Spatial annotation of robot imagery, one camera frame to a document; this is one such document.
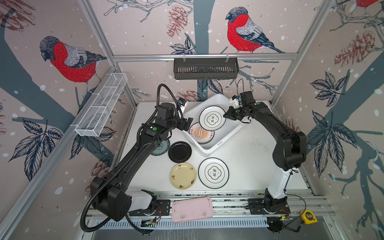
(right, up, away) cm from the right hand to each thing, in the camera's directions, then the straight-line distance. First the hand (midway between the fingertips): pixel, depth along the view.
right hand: (223, 116), depth 91 cm
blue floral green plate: (-39, -21, +5) cm, 45 cm away
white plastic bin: (-11, -18, -11) cm, 24 cm away
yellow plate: (-24, -34, -7) cm, 43 cm away
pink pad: (-18, -45, -19) cm, 52 cm away
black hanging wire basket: (-10, +34, +13) cm, 38 cm away
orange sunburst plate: (-14, -13, +10) cm, 22 cm away
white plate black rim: (-7, -33, -6) cm, 34 cm away
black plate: (-27, -22, +2) cm, 36 cm away
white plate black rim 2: (-7, -1, +4) cm, 8 cm away
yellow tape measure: (+36, -47, -22) cm, 64 cm away
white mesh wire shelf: (-67, -1, -18) cm, 70 cm away
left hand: (-23, +1, -15) cm, 27 cm away
